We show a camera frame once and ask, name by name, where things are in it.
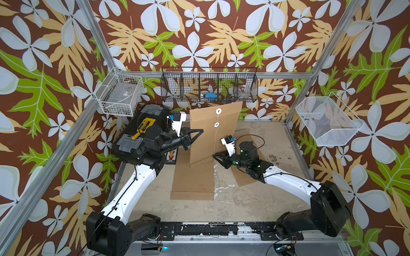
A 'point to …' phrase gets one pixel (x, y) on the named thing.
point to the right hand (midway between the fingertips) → (213, 155)
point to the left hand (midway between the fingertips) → (202, 130)
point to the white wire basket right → (329, 120)
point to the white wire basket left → (119, 94)
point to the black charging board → (171, 156)
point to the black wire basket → (210, 85)
